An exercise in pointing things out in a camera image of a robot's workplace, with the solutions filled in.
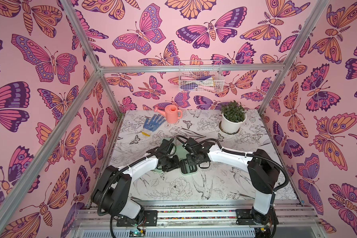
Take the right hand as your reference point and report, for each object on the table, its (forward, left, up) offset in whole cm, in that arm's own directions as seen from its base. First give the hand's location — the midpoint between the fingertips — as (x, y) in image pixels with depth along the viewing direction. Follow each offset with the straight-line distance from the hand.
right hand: (190, 159), depth 89 cm
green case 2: (-6, +20, -4) cm, 21 cm away
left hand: (-4, +6, 0) cm, 7 cm away
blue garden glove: (+27, +31, -3) cm, 41 cm away
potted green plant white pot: (+25, -27, +13) cm, 40 cm away
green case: (-4, +3, -4) cm, 6 cm away
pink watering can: (+34, +14, +5) cm, 37 cm away
